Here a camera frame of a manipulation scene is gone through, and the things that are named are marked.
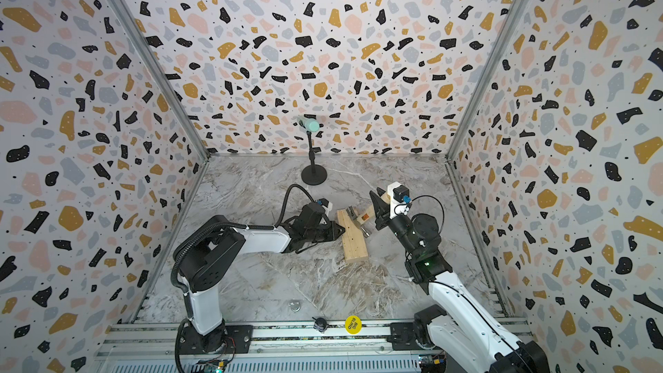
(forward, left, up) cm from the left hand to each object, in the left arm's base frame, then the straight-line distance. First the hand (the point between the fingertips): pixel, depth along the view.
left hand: (351, 231), depth 92 cm
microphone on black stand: (+30, +16, -3) cm, 34 cm away
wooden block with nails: (-3, -1, -1) cm, 3 cm away
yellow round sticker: (-29, 0, -5) cm, 29 cm away
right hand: (-2, -7, +25) cm, 26 cm away
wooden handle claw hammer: (-2, -5, +13) cm, 14 cm away
